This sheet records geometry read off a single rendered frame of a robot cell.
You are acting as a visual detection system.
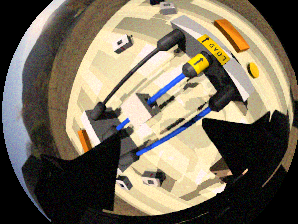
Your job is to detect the yellow short cylinder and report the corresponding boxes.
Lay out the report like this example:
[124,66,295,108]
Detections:
[247,61,259,79]

